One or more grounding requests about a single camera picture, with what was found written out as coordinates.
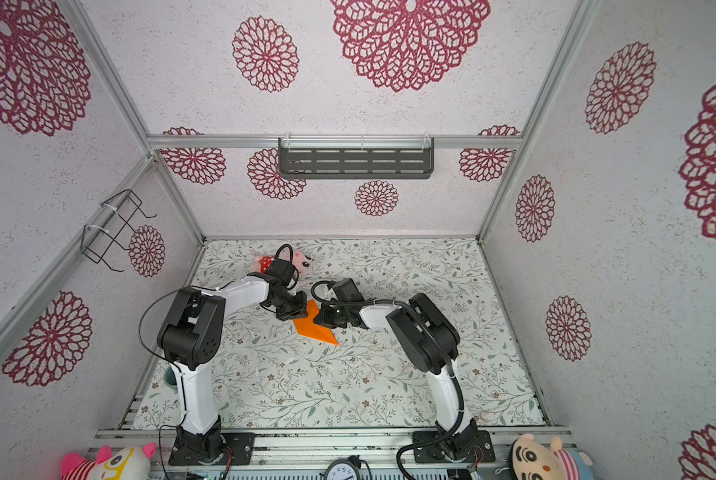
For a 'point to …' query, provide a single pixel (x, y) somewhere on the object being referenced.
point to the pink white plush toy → (129, 463)
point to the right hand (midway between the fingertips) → (311, 317)
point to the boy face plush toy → (531, 458)
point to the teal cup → (170, 378)
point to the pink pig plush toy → (301, 259)
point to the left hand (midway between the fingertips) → (306, 318)
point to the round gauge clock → (341, 470)
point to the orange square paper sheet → (307, 327)
